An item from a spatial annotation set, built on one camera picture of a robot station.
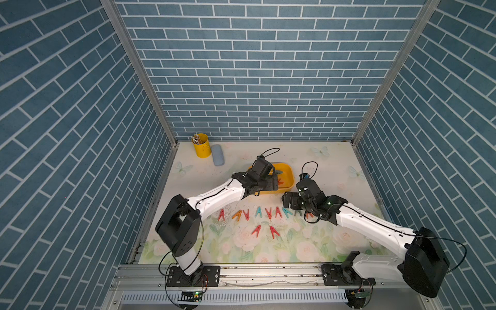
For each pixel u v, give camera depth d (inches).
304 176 29.6
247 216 35.2
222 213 35.7
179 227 17.7
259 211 35.8
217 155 44.8
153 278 29.3
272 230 33.5
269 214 35.6
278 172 41.6
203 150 42.6
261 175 26.3
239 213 35.6
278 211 35.8
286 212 35.7
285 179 40.7
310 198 24.4
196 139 39.0
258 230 33.4
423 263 15.9
